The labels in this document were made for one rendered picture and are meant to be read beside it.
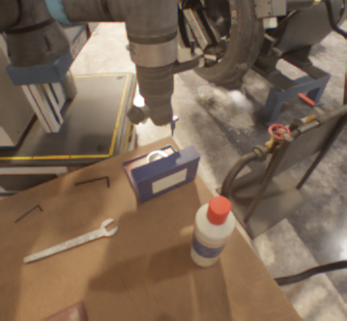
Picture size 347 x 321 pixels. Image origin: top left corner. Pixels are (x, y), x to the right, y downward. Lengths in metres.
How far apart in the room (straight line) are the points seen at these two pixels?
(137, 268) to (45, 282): 0.20
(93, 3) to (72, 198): 0.47
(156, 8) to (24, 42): 0.44
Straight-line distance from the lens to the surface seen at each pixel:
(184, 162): 0.51
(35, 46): 0.72
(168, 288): 0.53
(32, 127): 1.21
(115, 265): 0.55
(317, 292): 1.14
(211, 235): 0.37
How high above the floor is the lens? 0.99
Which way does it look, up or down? 48 degrees down
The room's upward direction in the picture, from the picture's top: 1 degrees counter-clockwise
